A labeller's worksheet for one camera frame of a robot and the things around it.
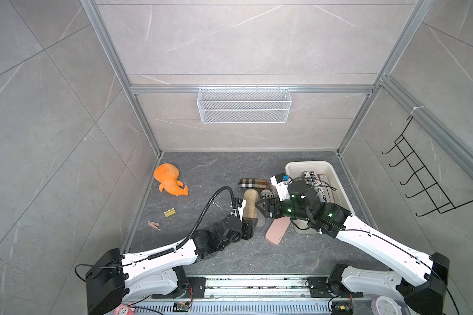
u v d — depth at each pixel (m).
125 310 0.66
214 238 0.58
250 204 0.71
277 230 0.86
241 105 1.01
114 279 0.40
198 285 0.73
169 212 0.93
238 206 0.66
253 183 1.01
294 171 0.95
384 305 0.69
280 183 0.63
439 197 0.59
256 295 0.73
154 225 0.90
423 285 0.39
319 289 0.75
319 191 0.88
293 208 0.58
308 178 0.93
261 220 0.88
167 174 1.00
